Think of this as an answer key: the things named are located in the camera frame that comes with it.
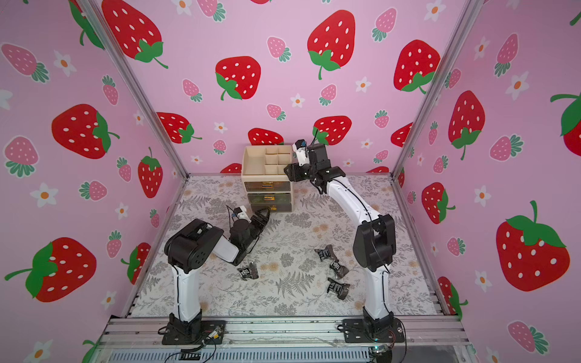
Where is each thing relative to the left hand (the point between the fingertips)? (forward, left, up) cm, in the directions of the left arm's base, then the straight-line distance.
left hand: (271, 211), depth 97 cm
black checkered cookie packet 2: (-17, -24, -6) cm, 30 cm away
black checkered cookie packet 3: (-23, -29, -7) cm, 38 cm away
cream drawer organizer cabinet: (+5, +1, +15) cm, 15 cm away
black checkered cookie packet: (-24, +6, -6) cm, 26 cm away
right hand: (+10, -11, +18) cm, 23 cm away
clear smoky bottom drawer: (+4, -1, -2) cm, 5 cm away
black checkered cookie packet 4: (-31, -28, -7) cm, 42 cm away
